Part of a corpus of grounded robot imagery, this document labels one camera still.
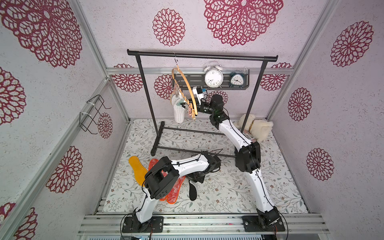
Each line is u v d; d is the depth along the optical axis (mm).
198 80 937
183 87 1030
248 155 635
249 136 1062
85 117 729
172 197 815
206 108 777
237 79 898
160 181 496
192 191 816
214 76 879
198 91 731
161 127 1137
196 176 730
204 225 745
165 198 815
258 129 1021
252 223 730
